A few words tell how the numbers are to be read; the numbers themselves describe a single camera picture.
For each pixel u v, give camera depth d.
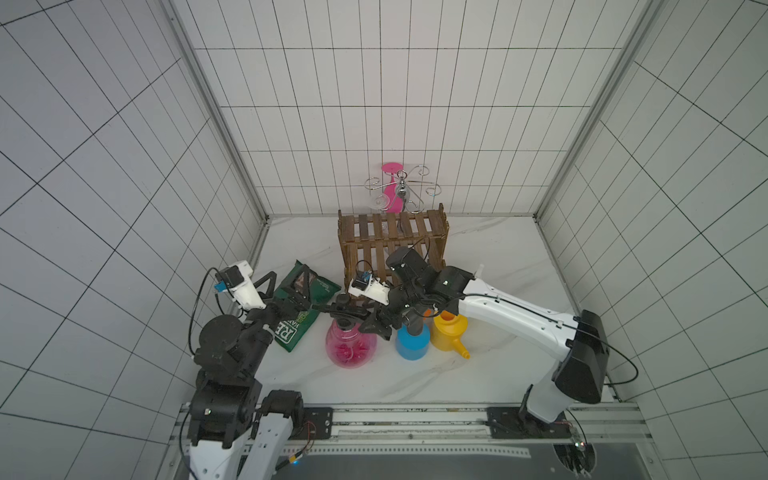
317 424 0.73
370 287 0.60
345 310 0.66
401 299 0.62
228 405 0.41
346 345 0.75
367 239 0.80
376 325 0.61
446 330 0.79
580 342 0.43
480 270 0.84
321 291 0.93
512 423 0.73
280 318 0.53
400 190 0.90
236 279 0.49
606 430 0.73
